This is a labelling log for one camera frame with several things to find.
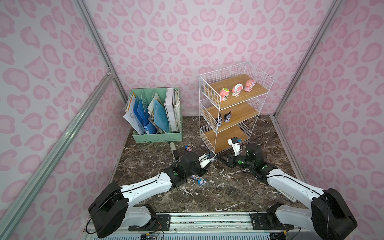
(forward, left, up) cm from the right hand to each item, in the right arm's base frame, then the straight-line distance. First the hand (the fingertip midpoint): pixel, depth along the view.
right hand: (217, 158), depth 78 cm
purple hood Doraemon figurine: (-5, +12, -14) cm, 19 cm away
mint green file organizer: (+44, +48, +6) cm, 65 cm away
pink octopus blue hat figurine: (+15, +17, -16) cm, 28 cm away
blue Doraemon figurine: (-8, +9, -14) cm, 18 cm away
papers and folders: (+23, +36, +6) cm, 43 cm away
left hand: (0, +4, -1) cm, 4 cm away
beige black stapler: (+10, +26, -12) cm, 30 cm away
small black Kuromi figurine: (+15, -1, +13) cm, 20 cm away
